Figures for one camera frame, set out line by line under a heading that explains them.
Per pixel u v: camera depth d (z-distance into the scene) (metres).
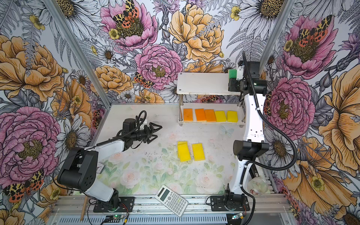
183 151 0.92
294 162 0.43
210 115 1.04
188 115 1.05
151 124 0.82
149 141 0.87
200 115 1.05
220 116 1.05
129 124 0.72
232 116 1.02
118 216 0.71
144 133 0.80
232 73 0.77
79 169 0.46
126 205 0.74
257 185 0.81
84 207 0.73
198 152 0.94
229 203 0.69
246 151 0.53
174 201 0.74
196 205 0.76
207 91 0.80
